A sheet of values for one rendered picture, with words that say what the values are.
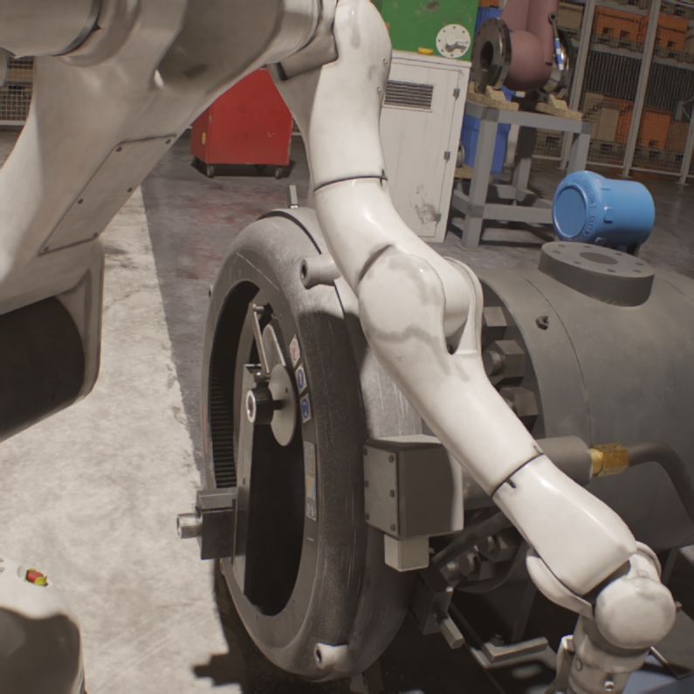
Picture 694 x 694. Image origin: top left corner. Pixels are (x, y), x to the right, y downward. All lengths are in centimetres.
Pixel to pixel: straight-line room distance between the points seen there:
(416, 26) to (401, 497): 773
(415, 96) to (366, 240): 435
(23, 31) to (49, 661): 101
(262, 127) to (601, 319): 540
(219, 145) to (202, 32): 578
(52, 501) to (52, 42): 187
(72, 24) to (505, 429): 48
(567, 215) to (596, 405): 56
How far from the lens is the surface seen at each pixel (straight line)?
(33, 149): 74
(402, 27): 846
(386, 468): 95
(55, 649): 136
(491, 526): 122
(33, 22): 52
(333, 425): 103
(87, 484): 240
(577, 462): 107
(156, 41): 61
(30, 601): 141
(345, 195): 81
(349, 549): 106
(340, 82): 83
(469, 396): 75
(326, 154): 82
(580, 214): 174
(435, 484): 95
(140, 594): 200
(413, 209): 525
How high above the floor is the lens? 126
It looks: 21 degrees down
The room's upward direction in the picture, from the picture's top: 7 degrees clockwise
